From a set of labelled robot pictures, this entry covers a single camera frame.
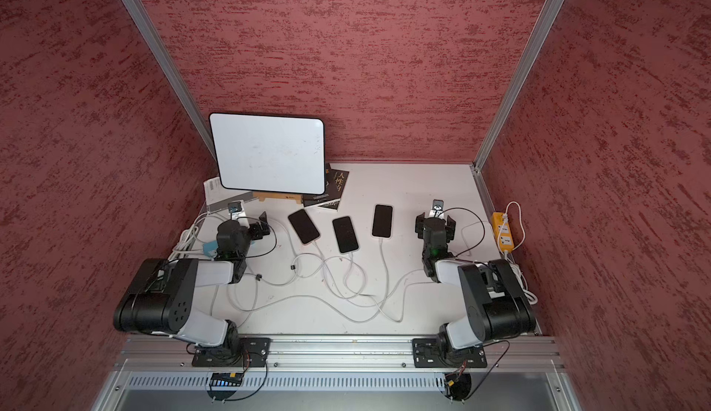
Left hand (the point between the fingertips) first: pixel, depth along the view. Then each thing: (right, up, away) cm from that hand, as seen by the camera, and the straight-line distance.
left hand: (252, 218), depth 94 cm
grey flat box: (-21, +7, +16) cm, 27 cm away
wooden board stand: (-2, +7, +13) cm, 15 cm away
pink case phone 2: (+45, -3, +8) cm, 46 cm away
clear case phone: (+32, -7, +5) cm, 33 cm away
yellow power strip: (+89, -5, +2) cm, 89 cm away
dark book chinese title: (+27, +13, +20) cm, 36 cm away
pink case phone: (+16, -4, +7) cm, 18 cm away
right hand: (+64, 0, 0) cm, 64 cm away
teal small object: (-14, -9, -2) cm, 17 cm away
